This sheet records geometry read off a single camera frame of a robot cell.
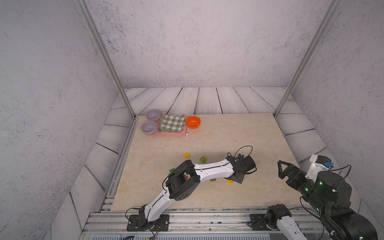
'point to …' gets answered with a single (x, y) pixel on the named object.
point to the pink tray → (159, 132)
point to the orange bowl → (193, 122)
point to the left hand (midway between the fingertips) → (239, 179)
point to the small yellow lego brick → (187, 155)
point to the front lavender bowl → (149, 127)
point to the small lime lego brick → (203, 159)
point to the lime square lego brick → (213, 180)
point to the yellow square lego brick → (231, 182)
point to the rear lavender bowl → (152, 114)
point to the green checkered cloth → (173, 123)
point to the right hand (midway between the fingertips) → (287, 166)
